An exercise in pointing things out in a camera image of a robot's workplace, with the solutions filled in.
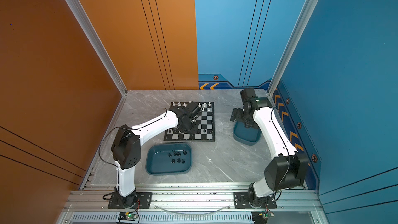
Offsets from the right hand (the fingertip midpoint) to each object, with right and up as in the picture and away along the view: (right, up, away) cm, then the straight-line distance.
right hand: (239, 121), depth 81 cm
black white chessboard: (-18, -3, +18) cm, 26 cm away
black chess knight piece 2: (-33, -22, +4) cm, 40 cm away
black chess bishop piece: (-33, -19, +6) cm, 39 cm away
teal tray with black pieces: (-39, -22, +6) cm, 45 cm away
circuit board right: (+8, -43, -11) cm, 45 cm away
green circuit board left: (-54, -43, -11) cm, 70 cm away
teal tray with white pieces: (+7, -10, +9) cm, 15 cm away
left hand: (-24, -6, +7) cm, 26 cm away
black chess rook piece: (-38, -20, +6) cm, 44 cm away
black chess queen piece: (-30, -19, +6) cm, 35 cm away
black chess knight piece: (-35, -19, +6) cm, 41 cm away
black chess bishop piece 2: (-36, -22, +4) cm, 43 cm away
